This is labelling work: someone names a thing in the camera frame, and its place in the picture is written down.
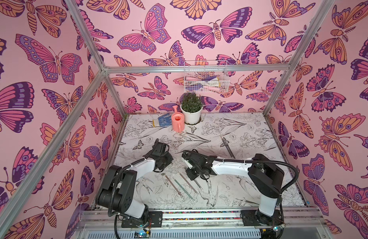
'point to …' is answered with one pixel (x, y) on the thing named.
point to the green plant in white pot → (192, 106)
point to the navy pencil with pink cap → (226, 143)
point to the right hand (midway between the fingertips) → (188, 171)
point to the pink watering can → (177, 121)
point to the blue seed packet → (165, 120)
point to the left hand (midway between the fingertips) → (173, 157)
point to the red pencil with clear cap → (188, 183)
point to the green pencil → (184, 189)
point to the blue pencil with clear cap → (199, 186)
